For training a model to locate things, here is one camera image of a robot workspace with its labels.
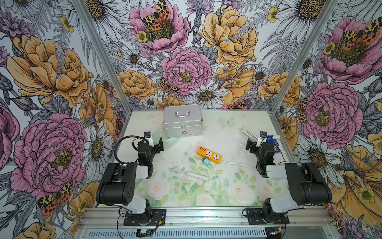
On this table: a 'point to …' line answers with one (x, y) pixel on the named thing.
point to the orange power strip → (209, 155)
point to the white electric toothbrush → (192, 175)
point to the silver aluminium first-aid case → (184, 120)
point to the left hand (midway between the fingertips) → (154, 141)
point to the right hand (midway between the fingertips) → (255, 141)
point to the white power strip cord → (241, 163)
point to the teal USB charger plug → (206, 161)
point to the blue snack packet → (270, 139)
